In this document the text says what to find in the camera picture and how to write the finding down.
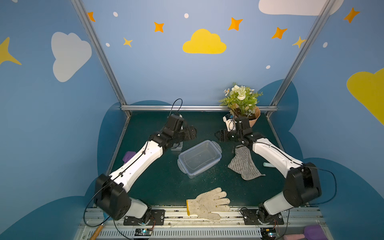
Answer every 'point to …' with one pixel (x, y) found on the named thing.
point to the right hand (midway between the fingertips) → (221, 131)
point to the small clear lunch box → (177, 146)
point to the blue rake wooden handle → (97, 232)
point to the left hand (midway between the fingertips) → (193, 131)
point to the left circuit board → (143, 232)
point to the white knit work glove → (204, 205)
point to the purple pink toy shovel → (311, 232)
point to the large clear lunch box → (200, 158)
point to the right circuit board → (268, 233)
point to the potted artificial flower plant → (241, 102)
